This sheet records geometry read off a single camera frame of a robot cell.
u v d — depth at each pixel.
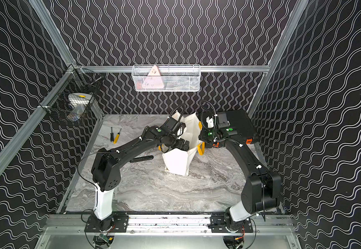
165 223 0.76
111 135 1.09
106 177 0.50
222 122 0.65
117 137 1.07
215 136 0.62
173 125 0.69
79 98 0.80
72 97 0.79
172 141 0.73
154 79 0.90
